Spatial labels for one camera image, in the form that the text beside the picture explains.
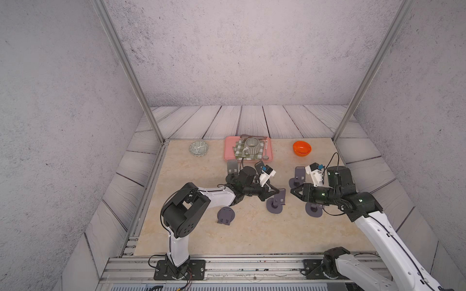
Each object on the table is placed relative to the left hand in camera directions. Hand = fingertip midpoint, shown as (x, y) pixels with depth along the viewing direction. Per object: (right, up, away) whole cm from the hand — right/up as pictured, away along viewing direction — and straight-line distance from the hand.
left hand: (280, 193), depth 82 cm
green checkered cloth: (-18, +17, +29) cm, 38 cm away
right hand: (+3, +3, -11) cm, 12 cm away
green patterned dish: (-44, +21, +33) cm, 59 cm away
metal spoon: (-2, +16, +29) cm, 33 cm away
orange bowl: (+20, +21, +31) cm, 43 cm away
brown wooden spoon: (-14, +30, +41) cm, 52 cm away
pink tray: (-25, +25, +37) cm, 51 cm away
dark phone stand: (-22, +11, +13) cm, 28 cm away
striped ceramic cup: (-10, +23, +32) cm, 41 cm away
